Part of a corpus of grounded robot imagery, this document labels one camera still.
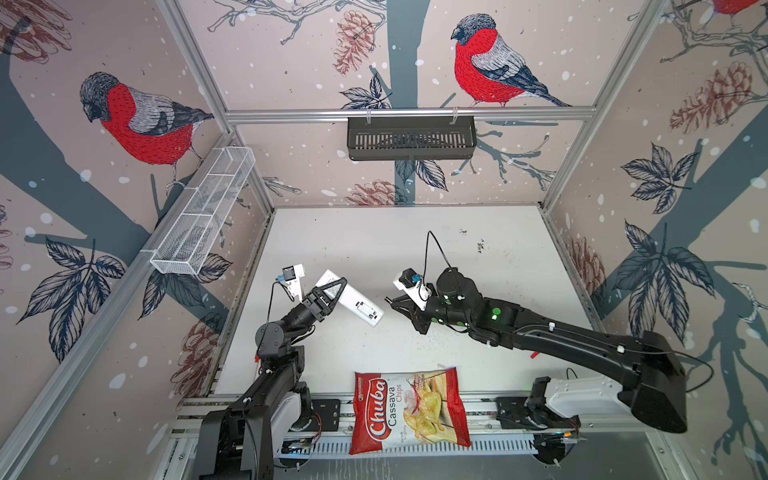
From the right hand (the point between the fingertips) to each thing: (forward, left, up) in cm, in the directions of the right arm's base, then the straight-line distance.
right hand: (391, 306), depth 71 cm
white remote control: (0, +9, +3) cm, 10 cm away
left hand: (0, +10, +7) cm, 12 cm away
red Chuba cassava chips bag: (-19, -3, -15) cm, 25 cm away
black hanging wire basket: (+62, -4, +9) cm, 62 cm away
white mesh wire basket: (+22, +51, +13) cm, 57 cm away
